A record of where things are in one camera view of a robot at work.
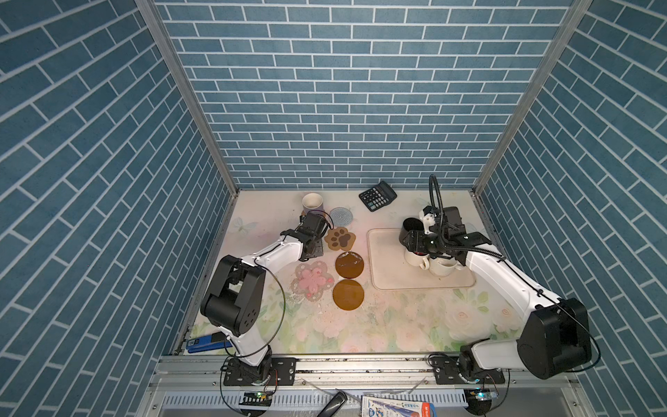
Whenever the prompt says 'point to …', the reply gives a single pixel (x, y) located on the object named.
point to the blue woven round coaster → (341, 216)
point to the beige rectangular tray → (387, 271)
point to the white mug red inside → (419, 259)
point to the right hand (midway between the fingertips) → (409, 237)
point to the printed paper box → (377, 407)
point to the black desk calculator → (379, 196)
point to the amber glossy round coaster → (349, 265)
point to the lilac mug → (313, 202)
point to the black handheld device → (334, 405)
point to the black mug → (408, 225)
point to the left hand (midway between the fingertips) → (313, 248)
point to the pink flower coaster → (312, 281)
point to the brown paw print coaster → (340, 238)
